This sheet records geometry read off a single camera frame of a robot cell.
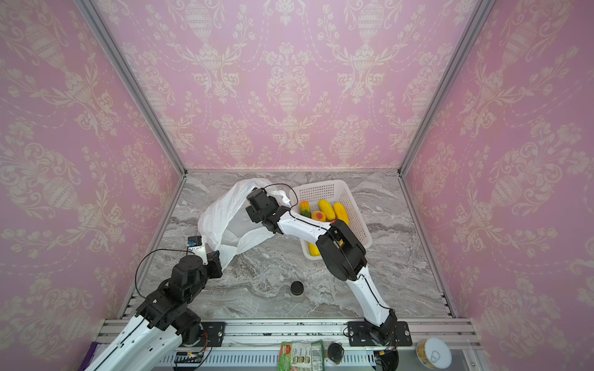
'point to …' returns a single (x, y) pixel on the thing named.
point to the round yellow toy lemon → (319, 216)
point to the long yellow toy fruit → (314, 250)
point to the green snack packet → (302, 355)
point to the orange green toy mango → (305, 209)
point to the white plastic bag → (225, 223)
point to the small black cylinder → (297, 287)
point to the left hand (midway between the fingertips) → (221, 254)
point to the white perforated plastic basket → (313, 193)
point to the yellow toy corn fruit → (327, 209)
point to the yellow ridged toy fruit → (340, 212)
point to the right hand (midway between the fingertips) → (261, 202)
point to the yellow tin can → (433, 353)
